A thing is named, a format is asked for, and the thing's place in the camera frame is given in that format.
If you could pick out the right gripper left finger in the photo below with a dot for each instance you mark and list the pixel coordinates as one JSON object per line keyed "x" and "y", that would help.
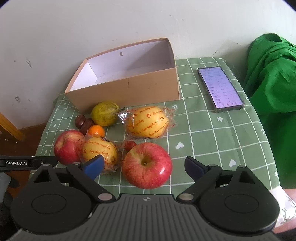
{"x": 59, "y": 200}

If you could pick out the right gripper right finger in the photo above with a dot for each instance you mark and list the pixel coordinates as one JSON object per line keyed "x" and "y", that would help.
{"x": 231, "y": 201}

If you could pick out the yellow pear small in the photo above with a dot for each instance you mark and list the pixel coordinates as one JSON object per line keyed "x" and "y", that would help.
{"x": 96, "y": 145}

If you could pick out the small orange mandarin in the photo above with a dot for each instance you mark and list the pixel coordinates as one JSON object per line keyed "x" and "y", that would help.
{"x": 96, "y": 130}

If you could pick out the dark red jujube date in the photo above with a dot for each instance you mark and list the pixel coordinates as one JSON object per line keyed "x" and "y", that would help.
{"x": 86, "y": 125}

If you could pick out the small red cherry fruit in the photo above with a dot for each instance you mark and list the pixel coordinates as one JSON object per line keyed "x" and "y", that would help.
{"x": 128, "y": 145}

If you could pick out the large red apple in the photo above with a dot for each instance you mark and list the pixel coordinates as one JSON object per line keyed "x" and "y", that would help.
{"x": 147, "y": 166}

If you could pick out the green yellow pear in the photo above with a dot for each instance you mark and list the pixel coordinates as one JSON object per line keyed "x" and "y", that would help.
{"x": 105, "y": 113}

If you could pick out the yellow pear large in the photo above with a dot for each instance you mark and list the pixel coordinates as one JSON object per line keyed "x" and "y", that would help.
{"x": 148, "y": 122}

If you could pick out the wooden furniture edge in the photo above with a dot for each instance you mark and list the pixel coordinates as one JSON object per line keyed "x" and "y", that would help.
{"x": 10, "y": 128}

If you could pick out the green checkered tablecloth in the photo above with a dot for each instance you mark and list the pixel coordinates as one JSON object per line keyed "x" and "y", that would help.
{"x": 227, "y": 139}

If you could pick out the smartphone with lit screen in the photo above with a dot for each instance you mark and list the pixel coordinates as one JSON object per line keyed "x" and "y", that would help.
{"x": 220, "y": 89}

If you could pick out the green fabric cloth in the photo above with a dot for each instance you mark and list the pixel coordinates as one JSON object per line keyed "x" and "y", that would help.
{"x": 270, "y": 86}

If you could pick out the brown cardboard box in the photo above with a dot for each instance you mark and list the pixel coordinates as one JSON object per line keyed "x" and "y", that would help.
{"x": 135, "y": 74}

